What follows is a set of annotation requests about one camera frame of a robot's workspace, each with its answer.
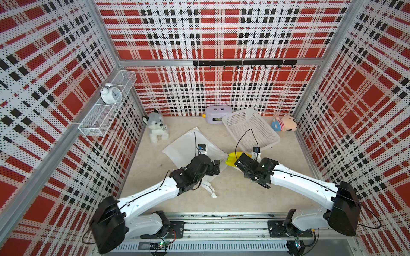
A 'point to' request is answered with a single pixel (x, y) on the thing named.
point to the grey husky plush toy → (157, 128)
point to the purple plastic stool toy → (214, 113)
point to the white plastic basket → (249, 130)
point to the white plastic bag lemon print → (180, 152)
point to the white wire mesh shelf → (98, 120)
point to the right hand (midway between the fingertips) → (255, 169)
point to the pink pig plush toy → (286, 123)
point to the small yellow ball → (204, 116)
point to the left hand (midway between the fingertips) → (214, 161)
